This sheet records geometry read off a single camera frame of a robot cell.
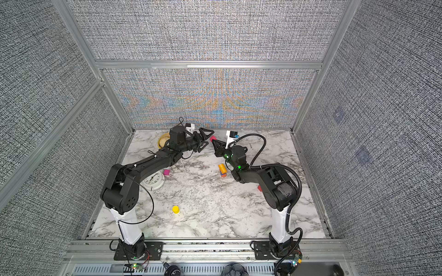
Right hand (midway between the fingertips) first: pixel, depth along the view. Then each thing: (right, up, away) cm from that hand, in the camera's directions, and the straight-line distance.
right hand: (213, 139), depth 90 cm
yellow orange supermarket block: (+5, -16, +5) cm, 17 cm away
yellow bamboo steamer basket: (-31, +2, +18) cm, 36 cm away
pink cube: (0, +1, -3) cm, 3 cm away
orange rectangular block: (+6, -20, +7) cm, 22 cm away
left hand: (0, +1, -3) cm, 3 cm away
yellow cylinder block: (-18, -34, -6) cm, 39 cm away
